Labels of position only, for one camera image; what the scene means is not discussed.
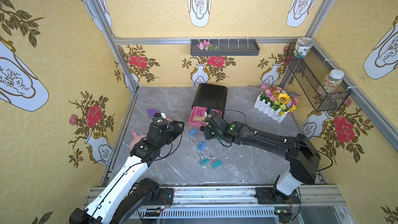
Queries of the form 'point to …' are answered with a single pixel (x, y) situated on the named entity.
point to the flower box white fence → (275, 102)
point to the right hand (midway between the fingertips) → (208, 125)
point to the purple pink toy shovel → (151, 112)
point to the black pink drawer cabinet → (208, 96)
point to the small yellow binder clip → (197, 118)
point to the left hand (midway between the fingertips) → (177, 124)
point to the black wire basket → (311, 71)
